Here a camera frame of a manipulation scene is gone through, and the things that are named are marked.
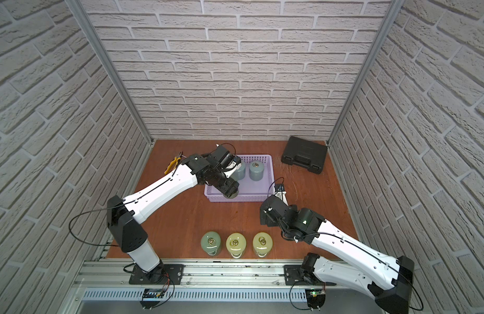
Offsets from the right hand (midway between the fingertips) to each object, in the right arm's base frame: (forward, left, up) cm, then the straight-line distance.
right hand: (275, 210), depth 75 cm
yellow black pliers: (+37, +51, -13) cm, 64 cm away
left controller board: (-24, +49, -17) cm, 57 cm away
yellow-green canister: (-10, +16, -6) cm, 20 cm away
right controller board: (-28, -13, -17) cm, 35 cm away
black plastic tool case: (+36, -24, -10) cm, 44 cm away
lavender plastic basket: (+19, +9, -17) cm, 27 cm away
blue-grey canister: (+26, +5, -8) cm, 28 cm away
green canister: (-9, +26, -6) cm, 28 cm away
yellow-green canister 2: (-10, +6, -7) cm, 14 cm away
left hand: (+12, +16, +4) cm, 21 cm away
